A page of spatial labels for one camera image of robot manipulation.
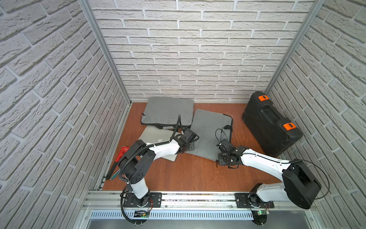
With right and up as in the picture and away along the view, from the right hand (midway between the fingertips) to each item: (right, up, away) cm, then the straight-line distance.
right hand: (223, 160), depth 87 cm
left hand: (-19, +9, +4) cm, 22 cm away
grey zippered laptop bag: (-41, +31, +23) cm, 57 cm away
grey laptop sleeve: (-5, +19, +13) cm, 24 cm away
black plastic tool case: (+27, +18, -7) cm, 33 cm away
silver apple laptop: (-48, +14, +13) cm, 51 cm away
